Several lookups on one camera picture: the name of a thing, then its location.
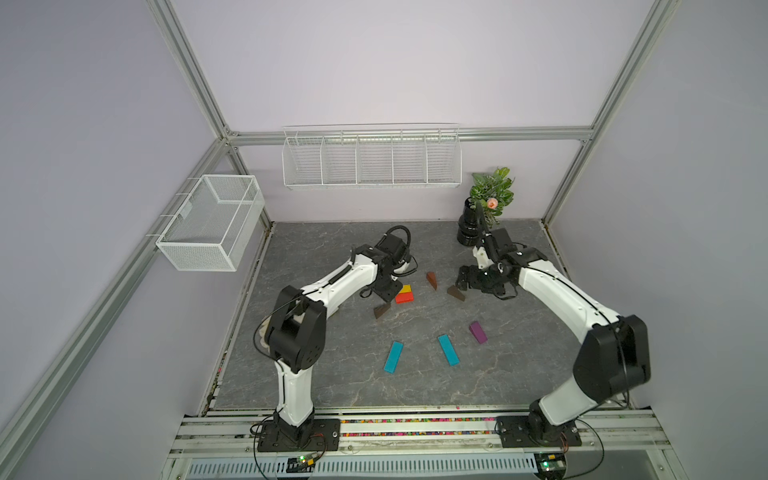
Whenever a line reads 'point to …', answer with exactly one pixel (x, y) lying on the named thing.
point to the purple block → (478, 333)
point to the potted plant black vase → (494, 189)
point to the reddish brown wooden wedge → (432, 278)
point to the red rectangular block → (404, 297)
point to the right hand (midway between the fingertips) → (468, 282)
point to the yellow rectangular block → (407, 288)
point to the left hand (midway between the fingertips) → (386, 290)
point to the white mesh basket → (212, 229)
